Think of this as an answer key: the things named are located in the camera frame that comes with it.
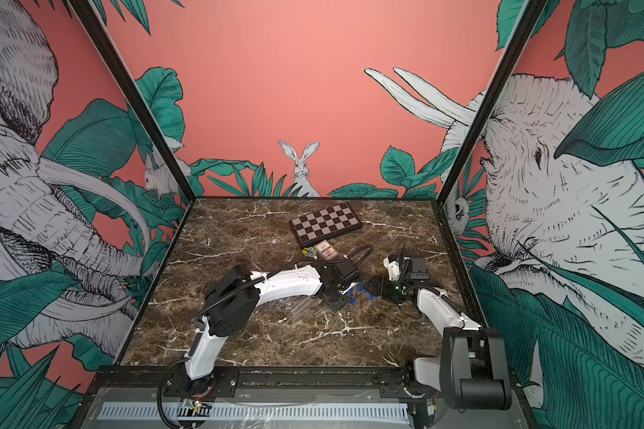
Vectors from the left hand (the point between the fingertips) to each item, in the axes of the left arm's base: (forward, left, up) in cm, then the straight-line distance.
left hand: (340, 297), depth 90 cm
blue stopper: (0, -11, -1) cm, 11 cm away
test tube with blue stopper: (-2, +11, -1) cm, 11 cm away
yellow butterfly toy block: (+19, +10, 0) cm, 21 cm away
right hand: (+2, -10, +5) cm, 12 cm away
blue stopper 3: (-1, -4, -1) cm, 5 cm away
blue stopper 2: (+2, -9, -1) cm, 9 cm away
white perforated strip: (-31, +23, -1) cm, 39 cm away
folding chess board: (+31, +5, +2) cm, 31 cm away
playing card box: (+19, +4, +1) cm, 19 cm away
